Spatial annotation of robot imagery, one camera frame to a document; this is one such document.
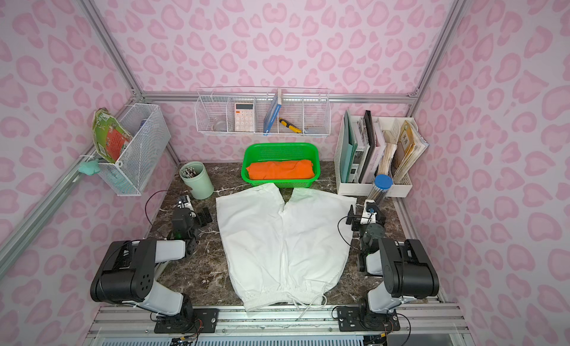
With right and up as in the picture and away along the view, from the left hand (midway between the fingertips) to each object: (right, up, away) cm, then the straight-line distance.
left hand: (193, 206), depth 94 cm
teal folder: (+64, +22, -8) cm, 68 cm away
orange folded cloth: (+36, +16, +13) cm, 42 cm away
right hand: (+70, +1, -5) cm, 71 cm away
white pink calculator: (+21, +38, +1) cm, 43 cm away
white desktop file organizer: (+78, +20, 0) cm, 81 cm away
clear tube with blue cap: (+76, +10, -8) cm, 77 cm away
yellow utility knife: (+42, +34, +4) cm, 54 cm away
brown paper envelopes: (+90, +25, -3) cm, 93 cm away
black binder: (+73, +27, -7) cm, 78 cm away
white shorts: (+37, -17, -8) cm, 41 cm away
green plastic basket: (+32, +26, +22) cm, 47 cm away
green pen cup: (0, +14, 0) cm, 14 cm away
